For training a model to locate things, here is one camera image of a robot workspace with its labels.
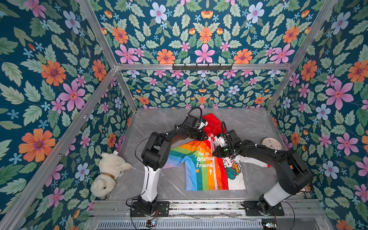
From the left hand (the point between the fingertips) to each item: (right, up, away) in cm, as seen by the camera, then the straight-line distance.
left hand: (209, 136), depth 95 cm
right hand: (+3, -9, -6) cm, 11 cm away
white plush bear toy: (-57, -16, -15) cm, 61 cm away
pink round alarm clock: (+43, -5, +1) cm, 43 cm away
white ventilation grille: (-17, -42, -25) cm, 51 cm away
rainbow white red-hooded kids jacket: (-4, -20, -9) cm, 23 cm away
